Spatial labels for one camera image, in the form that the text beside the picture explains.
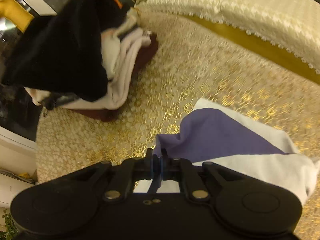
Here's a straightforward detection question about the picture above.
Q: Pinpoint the white purple raglan t-shirt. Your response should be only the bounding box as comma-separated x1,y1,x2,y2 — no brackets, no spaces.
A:
133,97,320,205

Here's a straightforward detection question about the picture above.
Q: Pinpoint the dark red folded garment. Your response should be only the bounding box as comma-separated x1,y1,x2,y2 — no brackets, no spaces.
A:
72,34,158,122

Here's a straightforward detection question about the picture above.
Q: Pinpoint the gold lace tablecloth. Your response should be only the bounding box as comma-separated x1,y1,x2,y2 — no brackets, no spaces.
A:
36,13,319,239

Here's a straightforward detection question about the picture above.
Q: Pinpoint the black folded garment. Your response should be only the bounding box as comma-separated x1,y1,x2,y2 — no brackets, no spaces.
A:
1,0,126,102

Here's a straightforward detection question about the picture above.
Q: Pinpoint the green sofa with cream cover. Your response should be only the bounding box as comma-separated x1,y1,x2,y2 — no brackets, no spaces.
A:
133,0,319,82

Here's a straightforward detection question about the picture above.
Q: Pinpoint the yellow giraffe toy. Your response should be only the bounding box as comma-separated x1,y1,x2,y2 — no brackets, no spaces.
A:
0,0,34,33

